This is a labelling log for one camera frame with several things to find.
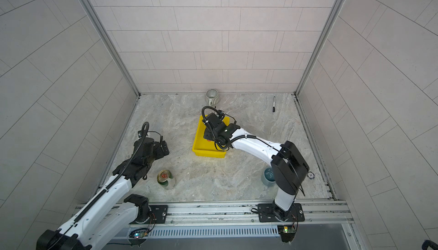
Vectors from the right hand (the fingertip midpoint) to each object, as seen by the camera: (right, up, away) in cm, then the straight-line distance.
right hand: (207, 133), depth 85 cm
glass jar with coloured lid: (-16, -17, -14) cm, 27 cm away
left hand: (-22, -5, -1) cm, 23 cm away
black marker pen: (+41, +14, +25) cm, 50 cm away
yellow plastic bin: (-2, -9, +7) cm, 11 cm away
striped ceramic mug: (+1, +20, +23) cm, 30 cm away
